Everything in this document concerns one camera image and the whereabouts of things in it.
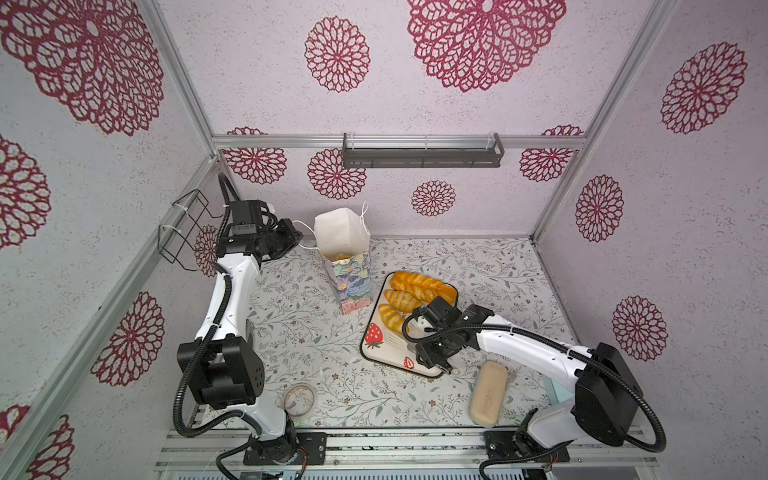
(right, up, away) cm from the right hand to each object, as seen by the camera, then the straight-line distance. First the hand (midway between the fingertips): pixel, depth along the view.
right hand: (422, 353), depth 82 cm
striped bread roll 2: (-8, +8, +11) cm, 16 cm away
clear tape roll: (-34, -13, 0) cm, 36 cm away
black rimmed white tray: (-10, -1, +9) cm, 14 cm away
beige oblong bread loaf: (+19, -9, 0) cm, 21 cm away
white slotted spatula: (-1, +8, -6) cm, 10 cm away
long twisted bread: (+3, +16, +20) cm, 26 cm away
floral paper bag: (-24, +32, +22) cm, 46 cm away
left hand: (-33, +33, 0) cm, 46 cm away
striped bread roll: (-4, +12, +16) cm, 20 cm away
